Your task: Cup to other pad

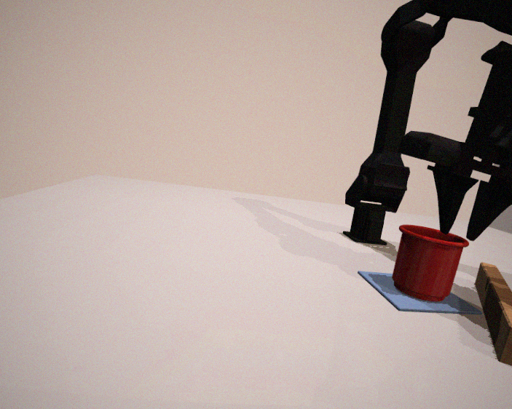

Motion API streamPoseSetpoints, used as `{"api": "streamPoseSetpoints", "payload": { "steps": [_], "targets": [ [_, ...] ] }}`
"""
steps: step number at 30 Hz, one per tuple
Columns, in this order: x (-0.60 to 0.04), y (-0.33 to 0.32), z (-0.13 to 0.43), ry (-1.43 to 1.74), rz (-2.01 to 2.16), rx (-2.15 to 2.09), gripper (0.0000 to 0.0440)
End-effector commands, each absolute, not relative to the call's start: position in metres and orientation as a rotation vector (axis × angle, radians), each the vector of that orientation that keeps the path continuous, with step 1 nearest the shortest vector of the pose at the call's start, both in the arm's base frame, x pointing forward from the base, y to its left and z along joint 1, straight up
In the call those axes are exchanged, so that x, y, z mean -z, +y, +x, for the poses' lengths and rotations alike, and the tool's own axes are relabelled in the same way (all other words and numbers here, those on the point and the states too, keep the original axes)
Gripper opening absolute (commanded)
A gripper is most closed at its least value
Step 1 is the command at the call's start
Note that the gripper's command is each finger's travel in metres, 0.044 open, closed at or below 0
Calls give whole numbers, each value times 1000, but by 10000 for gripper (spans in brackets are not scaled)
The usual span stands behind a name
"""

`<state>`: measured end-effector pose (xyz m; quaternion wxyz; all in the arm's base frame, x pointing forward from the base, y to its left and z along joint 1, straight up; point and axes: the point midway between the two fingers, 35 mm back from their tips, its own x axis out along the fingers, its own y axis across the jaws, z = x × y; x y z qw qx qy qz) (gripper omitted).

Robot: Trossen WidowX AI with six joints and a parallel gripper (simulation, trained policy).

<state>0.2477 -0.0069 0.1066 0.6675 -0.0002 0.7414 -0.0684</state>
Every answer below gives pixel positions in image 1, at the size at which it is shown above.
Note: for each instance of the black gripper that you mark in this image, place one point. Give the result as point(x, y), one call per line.
point(455, 164)

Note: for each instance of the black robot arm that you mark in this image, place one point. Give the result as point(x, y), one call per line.
point(406, 46)

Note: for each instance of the dark red cup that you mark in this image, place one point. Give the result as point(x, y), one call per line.
point(427, 262)

